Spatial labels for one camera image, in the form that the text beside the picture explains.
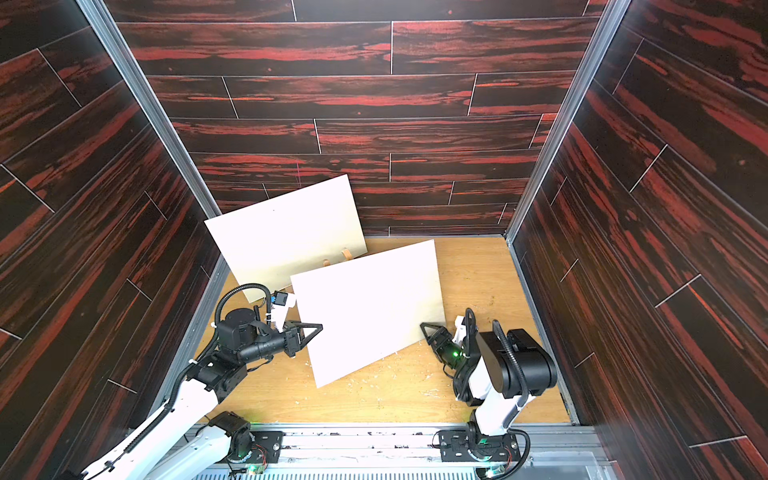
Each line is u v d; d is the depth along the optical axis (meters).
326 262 0.82
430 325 0.86
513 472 0.69
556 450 0.74
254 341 0.62
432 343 0.82
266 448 0.73
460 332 0.83
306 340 0.70
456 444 0.74
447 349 0.80
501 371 0.47
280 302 0.66
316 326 0.72
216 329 0.57
